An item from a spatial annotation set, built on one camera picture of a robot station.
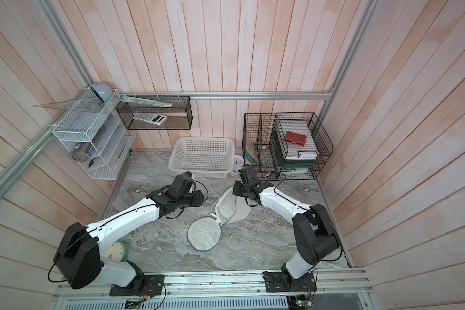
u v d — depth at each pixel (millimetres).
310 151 926
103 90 832
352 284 745
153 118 981
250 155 1099
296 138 949
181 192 650
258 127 1137
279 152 999
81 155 768
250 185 697
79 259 412
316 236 446
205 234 840
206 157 1147
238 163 1103
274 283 731
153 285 730
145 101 922
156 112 1019
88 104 858
